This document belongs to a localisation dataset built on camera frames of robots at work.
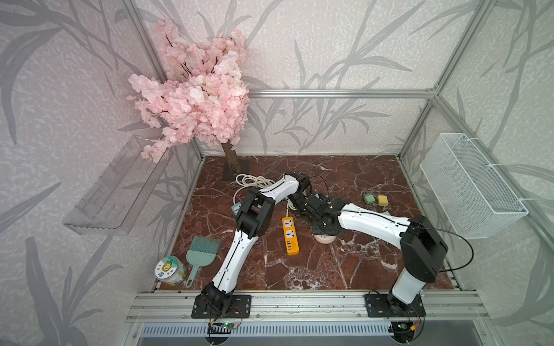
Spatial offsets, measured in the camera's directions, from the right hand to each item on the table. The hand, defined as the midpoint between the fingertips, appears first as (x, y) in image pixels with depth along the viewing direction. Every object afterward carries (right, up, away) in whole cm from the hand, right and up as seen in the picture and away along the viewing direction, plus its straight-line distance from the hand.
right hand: (318, 228), depth 87 cm
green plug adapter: (+26, +11, +14) cm, 32 cm away
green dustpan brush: (-47, -10, -1) cm, 48 cm away
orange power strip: (-12, -3, +1) cm, 12 cm away
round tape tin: (-53, -11, -13) cm, 56 cm away
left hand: (0, +1, +3) cm, 3 cm away
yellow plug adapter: (+32, +10, +13) cm, 36 cm away
